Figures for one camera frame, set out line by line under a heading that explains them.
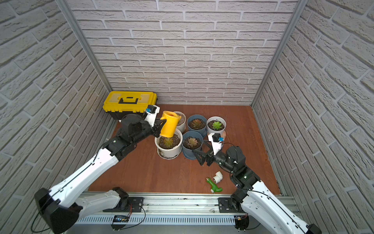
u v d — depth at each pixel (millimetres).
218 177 809
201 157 597
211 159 609
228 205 730
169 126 714
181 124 923
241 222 698
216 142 585
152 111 580
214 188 786
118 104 974
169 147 850
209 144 707
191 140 880
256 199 488
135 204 731
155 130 618
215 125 949
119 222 719
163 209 736
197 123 962
